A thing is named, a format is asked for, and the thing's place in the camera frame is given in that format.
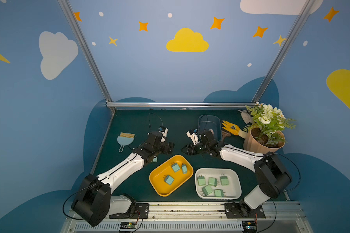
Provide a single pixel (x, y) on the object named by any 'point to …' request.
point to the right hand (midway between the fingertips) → (185, 147)
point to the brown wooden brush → (225, 133)
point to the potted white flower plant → (266, 133)
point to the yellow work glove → (232, 128)
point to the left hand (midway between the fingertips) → (169, 141)
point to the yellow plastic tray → (170, 174)
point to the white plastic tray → (233, 190)
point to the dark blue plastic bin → (212, 122)
